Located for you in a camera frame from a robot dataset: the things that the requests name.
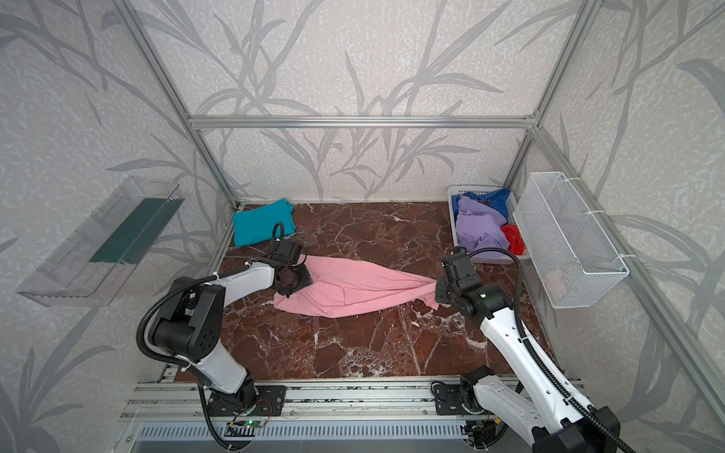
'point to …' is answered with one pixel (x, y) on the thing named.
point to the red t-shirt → (516, 243)
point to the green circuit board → (253, 424)
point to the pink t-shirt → (341, 287)
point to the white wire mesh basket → (573, 259)
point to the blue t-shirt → (497, 200)
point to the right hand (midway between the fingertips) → (447, 277)
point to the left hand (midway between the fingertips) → (311, 272)
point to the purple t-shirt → (479, 226)
